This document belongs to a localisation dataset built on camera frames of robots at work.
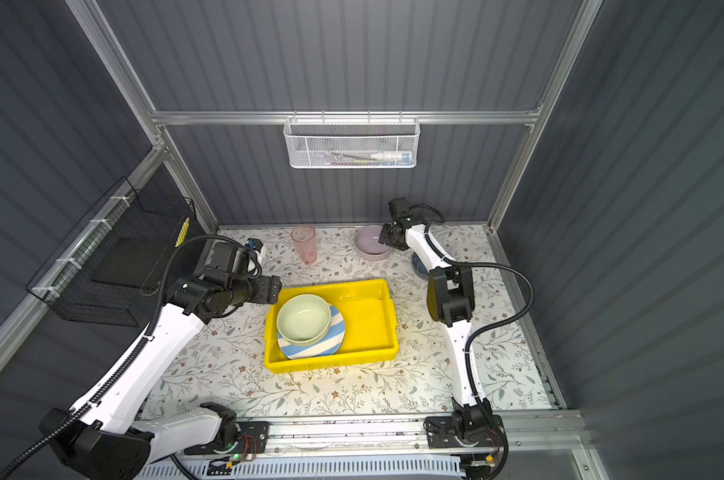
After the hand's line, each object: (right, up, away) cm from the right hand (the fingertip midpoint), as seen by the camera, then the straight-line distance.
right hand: (390, 239), depth 106 cm
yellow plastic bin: (-7, -26, -11) cm, 29 cm away
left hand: (-34, -13, -30) cm, 47 cm away
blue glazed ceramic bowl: (+10, -10, -1) cm, 14 cm away
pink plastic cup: (-29, -1, -5) cm, 30 cm away
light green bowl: (-27, -25, -17) cm, 41 cm away
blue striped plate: (-19, -32, -21) cm, 43 cm away
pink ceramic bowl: (-8, -2, +8) cm, 12 cm away
